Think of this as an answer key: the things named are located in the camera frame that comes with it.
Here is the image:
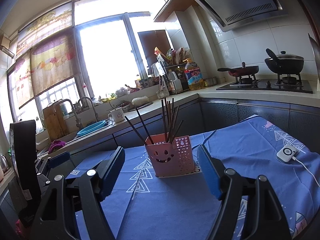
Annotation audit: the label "brown wooden chopstick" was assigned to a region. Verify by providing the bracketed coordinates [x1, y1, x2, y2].
[170, 106, 182, 143]
[136, 107, 154, 144]
[124, 116, 147, 145]
[161, 99, 167, 142]
[165, 99, 171, 142]
[168, 98, 175, 142]

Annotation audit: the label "steel kitchen faucet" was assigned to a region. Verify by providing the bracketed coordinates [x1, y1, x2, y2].
[53, 99, 83, 130]

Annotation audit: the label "dark lower kitchen cabinets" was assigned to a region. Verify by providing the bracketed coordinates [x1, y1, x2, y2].
[0, 98, 320, 221]

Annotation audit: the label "magenta cloth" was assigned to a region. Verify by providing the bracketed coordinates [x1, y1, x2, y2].
[48, 140, 66, 154]

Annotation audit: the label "wooden cutting board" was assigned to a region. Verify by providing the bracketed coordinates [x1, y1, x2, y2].
[43, 105, 69, 141]

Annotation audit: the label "blue patterned tablecloth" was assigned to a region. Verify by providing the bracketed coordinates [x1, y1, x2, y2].
[66, 114, 320, 240]

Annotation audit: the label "blue plastic basin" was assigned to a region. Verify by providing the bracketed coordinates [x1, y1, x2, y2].
[77, 120, 106, 137]

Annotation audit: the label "white small device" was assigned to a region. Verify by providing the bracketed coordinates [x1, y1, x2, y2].
[276, 144, 298, 163]

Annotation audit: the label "patterned window blind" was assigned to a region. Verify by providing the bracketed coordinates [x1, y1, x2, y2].
[8, 27, 81, 108]

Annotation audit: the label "white mug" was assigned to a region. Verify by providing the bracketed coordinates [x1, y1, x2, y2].
[108, 107, 125, 123]

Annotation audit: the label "pink plastic utensil holder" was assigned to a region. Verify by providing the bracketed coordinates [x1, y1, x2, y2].
[145, 134, 195, 177]

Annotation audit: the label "white bag on counter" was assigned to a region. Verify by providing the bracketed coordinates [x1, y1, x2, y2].
[131, 96, 149, 107]

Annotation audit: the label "black gas stove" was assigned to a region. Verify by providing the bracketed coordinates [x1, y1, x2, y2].
[217, 79, 313, 94]

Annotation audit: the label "red frying pan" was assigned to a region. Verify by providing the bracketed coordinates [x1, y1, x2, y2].
[217, 62, 259, 77]

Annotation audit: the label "white jug bottle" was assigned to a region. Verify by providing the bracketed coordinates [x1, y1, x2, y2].
[168, 71, 183, 94]

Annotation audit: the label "yellow cooking oil bottle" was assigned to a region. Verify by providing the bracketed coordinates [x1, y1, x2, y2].
[184, 58, 204, 90]

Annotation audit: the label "black spice rack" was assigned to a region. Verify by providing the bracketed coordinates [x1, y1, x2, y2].
[165, 63, 189, 92]

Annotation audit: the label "black wok with lid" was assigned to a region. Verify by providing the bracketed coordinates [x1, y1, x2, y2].
[265, 48, 304, 75]

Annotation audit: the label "steel pot lid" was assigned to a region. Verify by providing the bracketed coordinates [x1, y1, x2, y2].
[308, 35, 320, 78]

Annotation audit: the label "steel range hood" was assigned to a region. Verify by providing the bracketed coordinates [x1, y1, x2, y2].
[195, 0, 287, 32]

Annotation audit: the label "white charging cable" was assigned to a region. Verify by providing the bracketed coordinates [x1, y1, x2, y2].
[292, 155, 320, 188]

